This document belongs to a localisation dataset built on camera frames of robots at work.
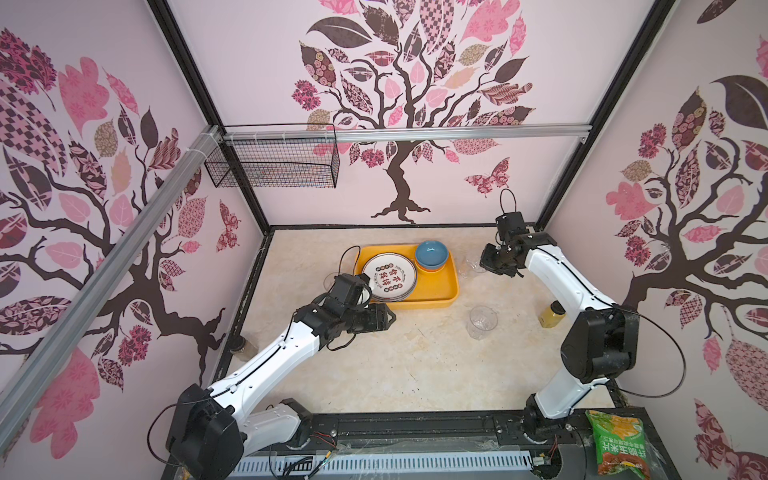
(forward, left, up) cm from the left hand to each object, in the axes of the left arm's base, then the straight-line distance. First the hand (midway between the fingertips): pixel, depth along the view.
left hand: (386, 324), depth 78 cm
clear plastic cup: (+16, -24, +6) cm, 29 cm away
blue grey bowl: (+30, -16, -7) cm, 35 cm away
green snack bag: (-26, -56, -9) cm, 62 cm away
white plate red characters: (+24, -2, -12) cm, 27 cm away
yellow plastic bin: (+18, -15, -12) cm, 27 cm away
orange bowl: (+25, -15, -9) cm, 30 cm away
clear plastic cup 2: (+7, -30, -12) cm, 33 cm away
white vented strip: (-30, +6, -14) cm, 33 cm away
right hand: (+20, -30, +2) cm, 36 cm away
